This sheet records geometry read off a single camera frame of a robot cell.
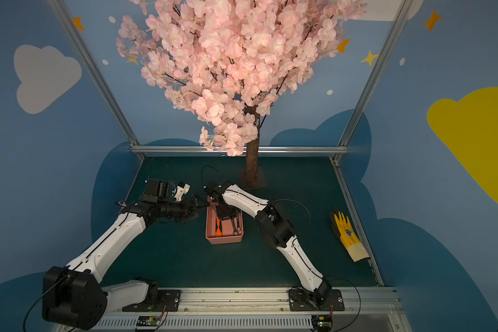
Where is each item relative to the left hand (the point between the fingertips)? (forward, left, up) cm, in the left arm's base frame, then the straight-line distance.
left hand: (204, 207), depth 79 cm
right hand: (+6, -9, -17) cm, 20 cm away
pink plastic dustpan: (+12, +47, -19) cm, 52 cm away
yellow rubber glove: (-5, -61, -16) cm, 64 cm away
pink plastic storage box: (-5, -9, -16) cm, 19 cm away
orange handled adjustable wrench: (0, -4, -18) cm, 18 cm away
